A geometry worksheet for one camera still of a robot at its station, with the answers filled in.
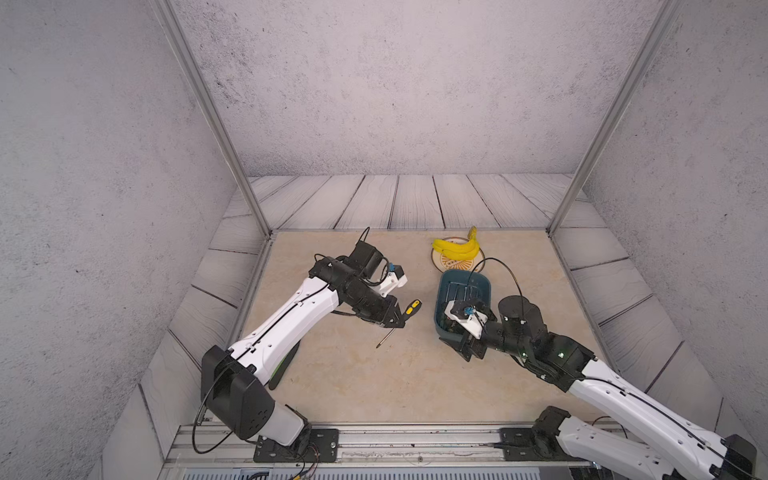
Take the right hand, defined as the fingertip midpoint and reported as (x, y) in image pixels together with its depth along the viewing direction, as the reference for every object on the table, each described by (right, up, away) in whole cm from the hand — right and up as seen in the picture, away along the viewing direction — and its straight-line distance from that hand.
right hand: (453, 320), depth 71 cm
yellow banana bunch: (+10, +16, +39) cm, 43 cm away
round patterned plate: (+4, +12, +39) cm, 41 cm away
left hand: (-11, -1, 0) cm, 11 cm away
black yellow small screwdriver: (-10, +3, +2) cm, 10 cm away
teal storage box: (+9, +5, +33) cm, 34 cm away
